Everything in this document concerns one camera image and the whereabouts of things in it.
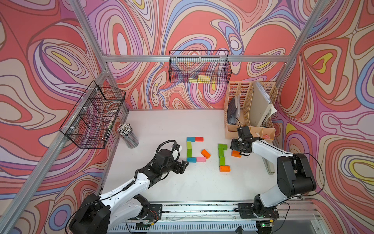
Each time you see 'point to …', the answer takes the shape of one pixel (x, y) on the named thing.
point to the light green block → (189, 145)
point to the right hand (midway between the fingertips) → (236, 149)
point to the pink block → (201, 159)
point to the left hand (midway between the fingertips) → (185, 161)
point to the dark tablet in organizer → (232, 114)
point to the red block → (197, 139)
